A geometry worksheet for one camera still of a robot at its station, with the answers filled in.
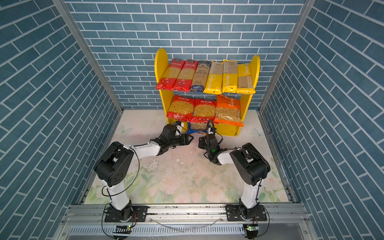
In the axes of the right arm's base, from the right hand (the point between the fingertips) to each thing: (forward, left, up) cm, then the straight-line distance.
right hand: (200, 137), depth 97 cm
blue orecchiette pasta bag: (+6, +4, +1) cm, 8 cm away
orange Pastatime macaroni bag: (+13, -18, +12) cm, 25 cm away
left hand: (-3, +5, +3) cm, 7 cm away
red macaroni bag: (+12, -2, +12) cm, 17 cm away
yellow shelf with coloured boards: (+7, -25, +27) cm, 37 cm away
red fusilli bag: (+13, +13, +13) cm, 22 cm away
